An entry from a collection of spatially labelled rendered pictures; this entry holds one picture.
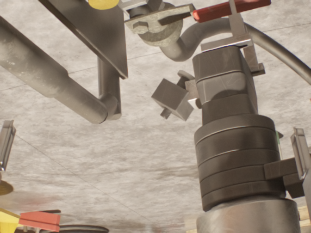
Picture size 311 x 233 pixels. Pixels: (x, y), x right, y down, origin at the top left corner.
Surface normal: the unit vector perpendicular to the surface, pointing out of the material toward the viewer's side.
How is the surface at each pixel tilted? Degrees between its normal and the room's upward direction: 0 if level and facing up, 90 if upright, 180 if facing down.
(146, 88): 0
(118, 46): 90
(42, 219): 90
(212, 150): 90
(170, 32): 82
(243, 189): 90
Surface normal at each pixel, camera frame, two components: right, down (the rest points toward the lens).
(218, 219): -0.72, -0.21
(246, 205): -0.14, -0.38
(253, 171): 0.08, -0.40
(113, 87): 0.40, -0.41
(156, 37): -0.37, -0.18
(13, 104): 0.10, 0.91
